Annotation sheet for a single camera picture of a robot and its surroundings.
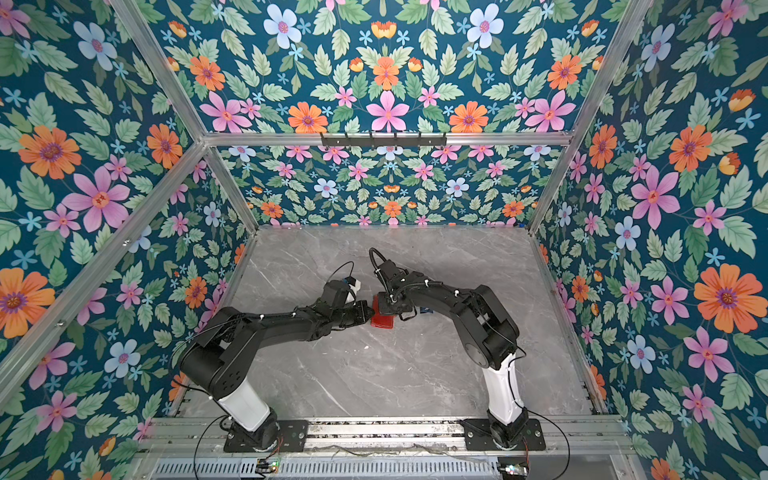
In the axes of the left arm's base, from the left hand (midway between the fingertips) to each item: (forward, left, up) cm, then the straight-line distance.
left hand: (379, 306), depth 90 cm
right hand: (+2, -2, -4) cm, 5 cm away
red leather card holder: (-4, +1, -2) cm, 4 cm away
